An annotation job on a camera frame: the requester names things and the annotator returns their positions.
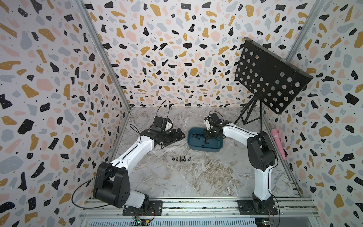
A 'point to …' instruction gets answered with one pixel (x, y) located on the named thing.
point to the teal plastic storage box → (197, 141)
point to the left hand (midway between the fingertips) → (182, 137)
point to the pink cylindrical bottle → (278, 143)
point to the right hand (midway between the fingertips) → (205, 135)
